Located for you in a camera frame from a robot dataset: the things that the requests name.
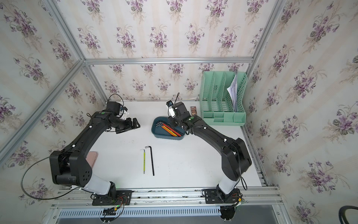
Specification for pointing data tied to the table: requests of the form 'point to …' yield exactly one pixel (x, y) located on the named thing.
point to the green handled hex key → (144, 160)
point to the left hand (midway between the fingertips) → (134, 127)
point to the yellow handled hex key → (169, 131)
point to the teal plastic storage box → (160, 132)
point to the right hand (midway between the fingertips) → (173, 116)
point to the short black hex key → (151, 159)
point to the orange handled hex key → (166, 129)
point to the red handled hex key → (170, 129)
